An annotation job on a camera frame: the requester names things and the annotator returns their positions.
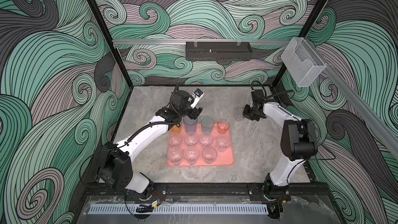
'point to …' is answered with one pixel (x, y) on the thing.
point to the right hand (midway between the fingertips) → (243, 114)
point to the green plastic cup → (207, 124)
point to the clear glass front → (191, 139)
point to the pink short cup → (223, 126)
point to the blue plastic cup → (190, 124)
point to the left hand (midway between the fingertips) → (197, 101)
